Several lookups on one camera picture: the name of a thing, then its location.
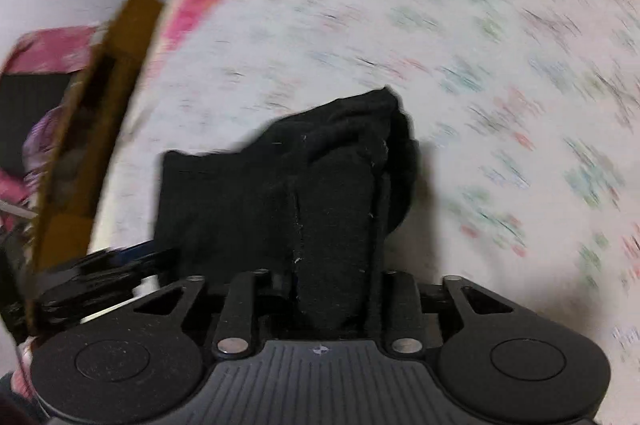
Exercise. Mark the white floral bed sheet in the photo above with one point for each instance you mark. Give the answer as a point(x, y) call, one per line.
point(450, 30)

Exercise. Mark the purple cloth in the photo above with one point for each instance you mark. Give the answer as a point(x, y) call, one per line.
point(42, 145)

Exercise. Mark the black pants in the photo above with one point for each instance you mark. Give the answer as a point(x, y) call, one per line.
point(300, 185)

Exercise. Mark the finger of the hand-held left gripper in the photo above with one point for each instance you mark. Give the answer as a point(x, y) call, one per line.
point(100, 285)

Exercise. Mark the wooden desk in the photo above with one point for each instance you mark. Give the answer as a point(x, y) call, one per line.
point(75, 185)

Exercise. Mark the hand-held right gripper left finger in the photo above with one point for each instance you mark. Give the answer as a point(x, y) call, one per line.
point(245, 300)

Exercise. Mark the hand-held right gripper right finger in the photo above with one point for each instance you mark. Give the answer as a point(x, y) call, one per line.
point(400, 305)

